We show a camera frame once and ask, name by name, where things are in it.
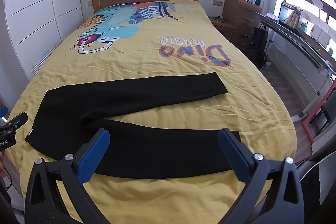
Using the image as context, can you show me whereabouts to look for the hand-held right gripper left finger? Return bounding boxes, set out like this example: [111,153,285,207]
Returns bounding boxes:
[24,129,111,224]

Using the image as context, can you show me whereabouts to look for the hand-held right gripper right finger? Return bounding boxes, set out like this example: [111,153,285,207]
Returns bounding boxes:
[218,128,306,224]

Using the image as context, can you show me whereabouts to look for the black pants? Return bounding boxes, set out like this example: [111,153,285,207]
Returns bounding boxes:
[25,72,241,179]

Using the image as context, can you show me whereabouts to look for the white wardrobe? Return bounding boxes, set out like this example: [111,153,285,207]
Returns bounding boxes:
[3,0,85,78]

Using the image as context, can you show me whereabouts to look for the black backpack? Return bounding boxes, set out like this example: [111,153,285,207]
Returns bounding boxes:
[244,25,269,69]

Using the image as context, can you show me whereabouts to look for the yellow printed bed cover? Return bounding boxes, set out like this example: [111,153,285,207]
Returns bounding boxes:
[5,0,298,224]

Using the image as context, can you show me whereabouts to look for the wooden nightstand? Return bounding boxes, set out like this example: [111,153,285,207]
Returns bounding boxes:
[210,16,235,41]

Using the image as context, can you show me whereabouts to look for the wooden dresser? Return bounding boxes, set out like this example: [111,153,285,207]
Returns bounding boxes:
[222,0,263,52]

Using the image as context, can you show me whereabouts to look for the long grey desk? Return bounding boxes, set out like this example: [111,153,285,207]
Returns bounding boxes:
[260,13,336,119]

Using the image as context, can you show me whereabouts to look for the computer monitor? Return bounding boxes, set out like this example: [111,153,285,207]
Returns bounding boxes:
[279,2,295,23]

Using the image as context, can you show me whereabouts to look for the white desk lamp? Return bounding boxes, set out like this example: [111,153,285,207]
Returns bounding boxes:
[312,0,325,20]

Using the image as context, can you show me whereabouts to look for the black cable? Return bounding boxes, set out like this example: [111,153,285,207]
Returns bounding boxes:
[4,165,13,189]

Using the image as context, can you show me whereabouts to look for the red metal frame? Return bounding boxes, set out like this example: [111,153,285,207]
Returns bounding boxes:
[302,90,332,145]

